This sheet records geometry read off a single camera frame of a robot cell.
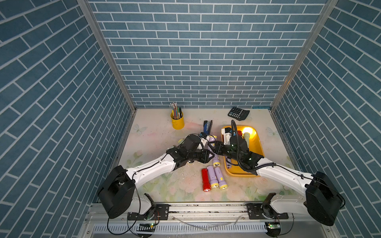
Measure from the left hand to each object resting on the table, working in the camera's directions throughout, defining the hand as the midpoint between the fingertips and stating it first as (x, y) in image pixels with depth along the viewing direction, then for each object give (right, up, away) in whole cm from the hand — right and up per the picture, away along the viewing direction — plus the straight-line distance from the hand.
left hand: (216, 157), depth 78 cm
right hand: (-3, +6, +1) cm, 7 cm away
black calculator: (+23, +25, +38) cm, 51 cm away
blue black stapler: (-3, +15, +30) cm, 34 cm away
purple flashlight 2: (+4, -16, +2) cm, 16 cm away
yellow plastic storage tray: (+28, +3, +21) cm, 35 cm away
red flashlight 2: (-5, -15, +5) cm, 16 cm away
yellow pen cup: (-24, +17, +25) cm, 38 cm away
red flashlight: (+20, +11, +27) cm, 35 cm away
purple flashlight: (+2, -5, +11) cm, 12 cm away
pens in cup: (-24, +25, +24) cm, 43 cm away
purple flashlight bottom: (+5, -1, -10) cm, 11 cm away
